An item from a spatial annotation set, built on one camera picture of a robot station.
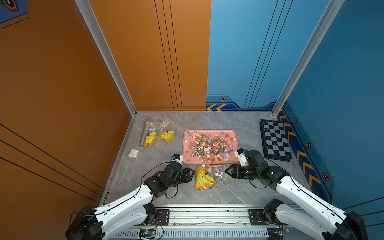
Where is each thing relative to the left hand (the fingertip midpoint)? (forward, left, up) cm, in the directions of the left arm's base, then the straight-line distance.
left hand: (193, 170), depth 81 cm
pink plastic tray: (+19, -10, -6) cm, 22 cm away
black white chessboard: (+23, -54, -6) cm, 59 cm away
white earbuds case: (+15, +40, -8) cm, 43 cm away
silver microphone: (+28, +35, -5) cm, 46 cm away
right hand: (-1, -18, +2) cm, 19 cm away
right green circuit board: (-26, -40, -9) cm, 48 cm away
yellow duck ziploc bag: (+32, +19, -4) cm, 37 cm away
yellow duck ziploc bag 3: (-1, -10, -5) cm, 11 cm away
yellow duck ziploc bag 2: (+24, +28, 0) cm, 37 cm away
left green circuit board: (-27, +21, -11) cm, 36 cm away
